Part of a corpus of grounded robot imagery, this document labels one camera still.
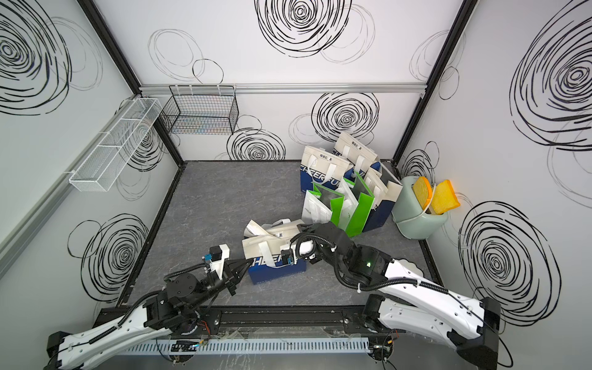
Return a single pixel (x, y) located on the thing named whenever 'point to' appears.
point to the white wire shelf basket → (99, 171)
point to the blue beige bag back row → (352, 151)
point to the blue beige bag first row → (269, 246)
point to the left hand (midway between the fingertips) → (251, 262)
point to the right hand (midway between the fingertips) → (304, 226)
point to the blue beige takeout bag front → (385, 189)
